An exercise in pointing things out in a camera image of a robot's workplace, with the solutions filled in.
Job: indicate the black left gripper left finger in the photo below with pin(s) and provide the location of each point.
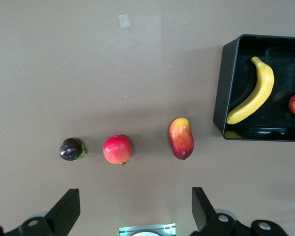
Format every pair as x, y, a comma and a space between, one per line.
61, 216

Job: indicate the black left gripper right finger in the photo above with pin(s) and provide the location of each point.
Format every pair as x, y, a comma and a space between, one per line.
204, 214

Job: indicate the black plastic box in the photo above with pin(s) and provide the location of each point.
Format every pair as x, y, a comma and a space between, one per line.
223, 86

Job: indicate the yellow banana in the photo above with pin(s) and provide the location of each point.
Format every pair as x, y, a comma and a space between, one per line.
260, 93

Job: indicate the dark purple mangosteen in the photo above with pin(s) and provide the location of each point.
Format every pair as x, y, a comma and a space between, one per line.
70, 148

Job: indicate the red yellow mango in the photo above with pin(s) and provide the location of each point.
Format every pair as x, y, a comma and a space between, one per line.
181, 138

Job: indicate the red pomegranate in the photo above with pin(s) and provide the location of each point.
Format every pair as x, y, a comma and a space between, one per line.
117, 149

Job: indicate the small tape patch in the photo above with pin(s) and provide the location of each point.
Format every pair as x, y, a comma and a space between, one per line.
124, 20

